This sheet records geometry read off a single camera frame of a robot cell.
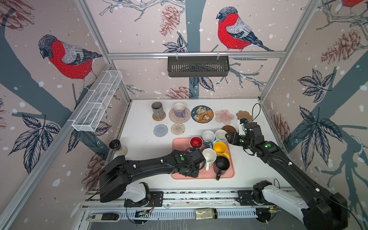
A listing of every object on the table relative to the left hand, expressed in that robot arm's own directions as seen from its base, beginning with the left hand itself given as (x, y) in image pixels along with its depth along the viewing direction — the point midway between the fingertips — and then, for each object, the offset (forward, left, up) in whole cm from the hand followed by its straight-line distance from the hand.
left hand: (198, 171), depth 76 cm
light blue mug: (+22, -7, -2) cm, 23 cm away
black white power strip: (-20, +43, -2) cm, 48 cm away
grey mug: (+42, +28, +3) cm, 50 cm away
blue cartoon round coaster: (+45, -5, -7) cm, 46 cm away
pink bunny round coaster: (+39, +12, -7) cm, 42 cm away
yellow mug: (+15, -15, -3) cm, 22 cm away
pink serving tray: (+20, +8, -7) cm, 22 cm away
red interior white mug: (+19, +1, -2) cm, 19 cm away
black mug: (+5, -14, -3) cm, 15 cm away
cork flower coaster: (+47, -40, -9) cm, 62 cm away
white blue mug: (+21, -15, +1) cm, 26 cm away
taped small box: (-19, -3, -2) cm, 19 cm away
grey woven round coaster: (+30, +26, -6) cm, 40 cm away
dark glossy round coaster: (+31, -24, -6) cm, 40 cm away
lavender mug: (+49, +13, -4) cm, 51 cm away
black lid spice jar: (+14, +49, +3) cm, 51 cm away
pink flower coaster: (+44, -22, -8) cm, 50 cm away
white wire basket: (+20, +56, +24) cm, 64 cm away
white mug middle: (+10, -8, -3) cm, 13 cm away
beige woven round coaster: (+32, +13, -7) cm, 35 cm away
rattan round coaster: (+40, +29, -6) cm, 50 cm away
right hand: (+18, -18, +9) cm, 27 cm away
